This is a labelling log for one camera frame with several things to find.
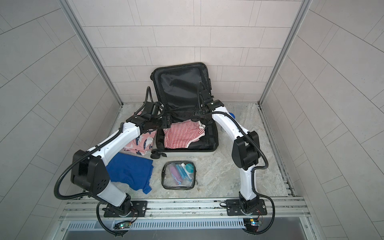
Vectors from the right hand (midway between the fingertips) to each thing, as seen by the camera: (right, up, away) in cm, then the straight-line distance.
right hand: (197, 112), depth 91 cm
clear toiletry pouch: (-10, -34, -12) cm, 37 cm away
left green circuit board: (-31, -50, -26) cm, 64 cm away
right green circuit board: (+25, -51, -22) cm, 61 cm away
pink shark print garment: (-34, -20, 0) cm, 39 cm away
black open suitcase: (-14, +18, +7) cm, 24 cm away
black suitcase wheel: (-24, -24, -6) cm, 35 cm away
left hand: (-15, -4, -5) cm, 17 cm away
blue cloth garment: (-33, -32, -10) cm, 47 cm away
